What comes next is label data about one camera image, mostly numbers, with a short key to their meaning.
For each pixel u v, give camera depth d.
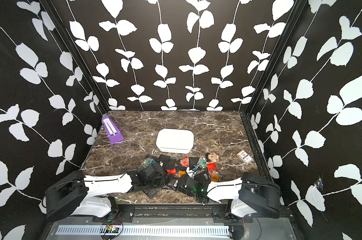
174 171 0.88
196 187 0.64
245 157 0.93
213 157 0.95
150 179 0.67
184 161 0.93
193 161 0.93
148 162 0.93
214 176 0.86
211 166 0.90
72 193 0.42
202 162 0.93
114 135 0.98
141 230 0.70
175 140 0.96
